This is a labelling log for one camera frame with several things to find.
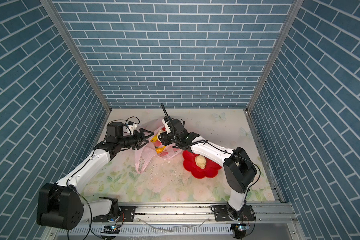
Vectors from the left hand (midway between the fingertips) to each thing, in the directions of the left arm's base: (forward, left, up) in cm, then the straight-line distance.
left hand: (151, 137), depth 80 cm
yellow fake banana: (+2, -2, -19) cm, 19 cm away
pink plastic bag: (-3, +4, -11) cm, 12 cm away
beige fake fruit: (-8, -27, -14) cm, 32 cm away
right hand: (+4, -4, -3) cm, 6 cm away
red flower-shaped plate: (-12, -33, -17) cm, 39 cm away
